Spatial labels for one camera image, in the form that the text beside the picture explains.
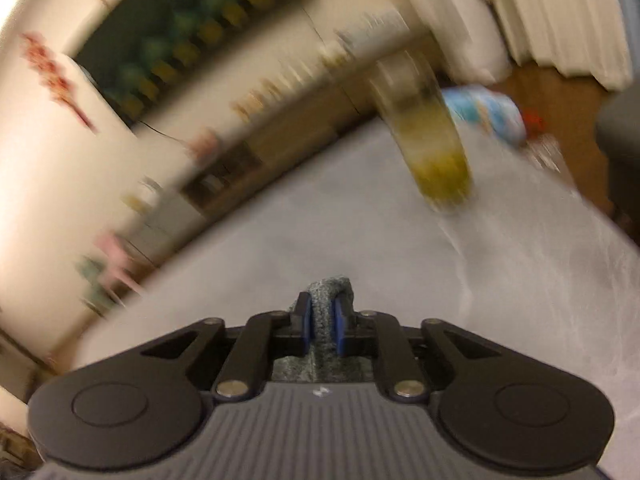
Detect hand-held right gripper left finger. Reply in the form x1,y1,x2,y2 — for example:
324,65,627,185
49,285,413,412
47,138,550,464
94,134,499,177
125,292,314,401

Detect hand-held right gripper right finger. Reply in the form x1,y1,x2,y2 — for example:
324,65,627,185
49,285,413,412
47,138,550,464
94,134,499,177
332,296,506,404

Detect grey pants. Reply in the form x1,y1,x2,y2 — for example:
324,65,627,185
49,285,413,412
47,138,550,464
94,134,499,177
272,275,374,385

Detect long grey TV cabinet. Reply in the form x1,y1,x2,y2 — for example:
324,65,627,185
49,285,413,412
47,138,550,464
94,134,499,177
115,25,442,262

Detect glass tea bottle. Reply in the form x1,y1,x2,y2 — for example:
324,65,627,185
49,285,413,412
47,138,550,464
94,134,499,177
367,52,474,216

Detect pink child chair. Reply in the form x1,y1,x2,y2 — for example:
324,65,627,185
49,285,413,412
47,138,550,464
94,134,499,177
95,230,147,297

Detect red fruit plate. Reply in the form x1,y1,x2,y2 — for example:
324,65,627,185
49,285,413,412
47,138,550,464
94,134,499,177
187,132,222,159

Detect green child chair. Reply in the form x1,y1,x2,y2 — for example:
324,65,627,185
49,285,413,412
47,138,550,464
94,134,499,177
74,255,122,317

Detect blue white bag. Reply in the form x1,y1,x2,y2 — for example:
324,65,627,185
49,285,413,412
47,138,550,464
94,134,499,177
442,85,529,147

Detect white curtain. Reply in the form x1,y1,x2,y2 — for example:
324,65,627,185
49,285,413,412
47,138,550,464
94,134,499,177
395,0,634,92

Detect long red wall ornament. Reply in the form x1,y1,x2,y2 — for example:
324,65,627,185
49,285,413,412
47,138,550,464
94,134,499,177
19,32,99,134

